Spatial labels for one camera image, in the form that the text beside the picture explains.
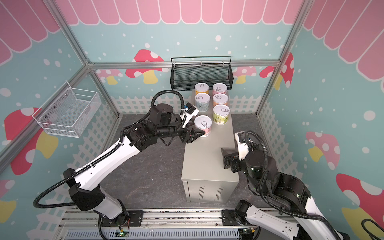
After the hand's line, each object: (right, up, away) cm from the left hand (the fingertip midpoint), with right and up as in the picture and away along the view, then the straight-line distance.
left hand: (198, 130), depth 64 cm
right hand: (+13, -7, -6) cm, 16 cm away
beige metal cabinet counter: (+2, -17, -12) cm, 21 cm away
